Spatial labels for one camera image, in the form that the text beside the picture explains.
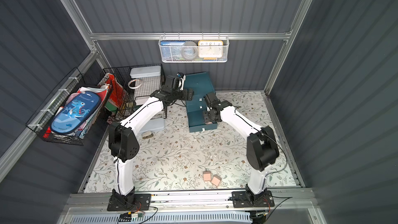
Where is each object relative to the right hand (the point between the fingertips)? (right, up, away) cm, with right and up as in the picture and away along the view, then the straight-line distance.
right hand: (212, 115), depth 90 cm
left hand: (-13, +14, 0) cm, 19 cm away
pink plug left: (-4, -30, -11) cm, 33 cm away
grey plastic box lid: (-45, +30, +13) cm, 56 cm away
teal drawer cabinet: (-6, +19, +5) cm, 20 cm away
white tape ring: (-49, +17, +6) cm, 53 cm away
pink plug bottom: (+1, -33, -12) cm, 35 cm away
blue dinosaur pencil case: (-60, +3, -25) cm, 65 cm away
